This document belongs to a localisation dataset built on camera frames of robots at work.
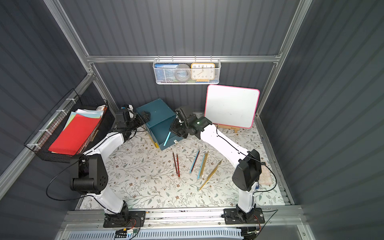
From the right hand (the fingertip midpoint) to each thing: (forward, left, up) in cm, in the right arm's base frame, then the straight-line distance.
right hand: (171, 127), depth 77 cm
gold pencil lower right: (-22, -16, -27) cm, 38 cm away
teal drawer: (+5, +9, -10) cm, 14 cm away
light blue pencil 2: (-13, -15, -26) cm, 33 cm away
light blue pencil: (-5, +2, -3) cm, 6 cm away
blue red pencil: (-4, -13, -27) cm, 30 cm away
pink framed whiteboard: (+26, -37, -9) cm, 46 cm away
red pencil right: (-14, -3, -27) cm, 30 cm away
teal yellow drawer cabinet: (+15, +9, -5) cm, 19 cm away
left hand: (+14, +20, -5) cm, 25 cm away
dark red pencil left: (-7, +1, -27) cm, 28 cm away
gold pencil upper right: (-14, -23, -27) cm, 38 cm away
